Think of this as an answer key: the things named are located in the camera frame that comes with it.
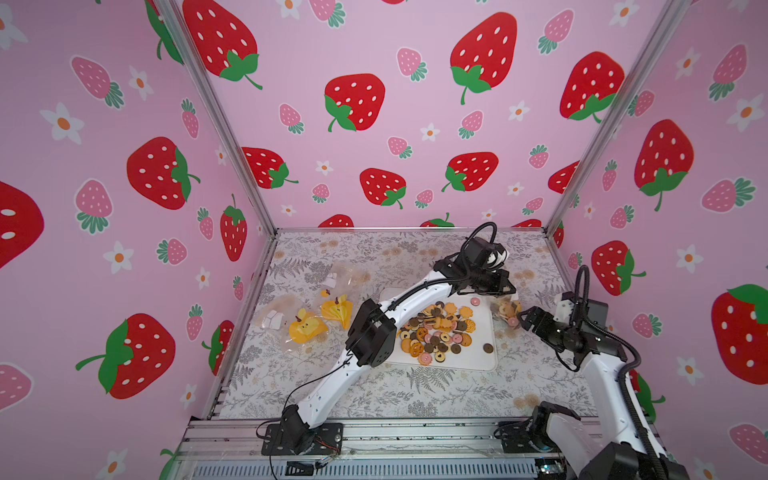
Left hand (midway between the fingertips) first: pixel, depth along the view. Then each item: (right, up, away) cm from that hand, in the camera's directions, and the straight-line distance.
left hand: (520, 290), depth 82 cm
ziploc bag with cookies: (-66, -11, +8) cm, 68 cm away
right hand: (+2, -9, +1) cm, 9 cm away
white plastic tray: (-16, -14, +9) cm, 23 cm away
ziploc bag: (0, -8, +9) cm, 12 cm away
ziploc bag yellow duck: (-53, -1, +22) cm, 58 cm away
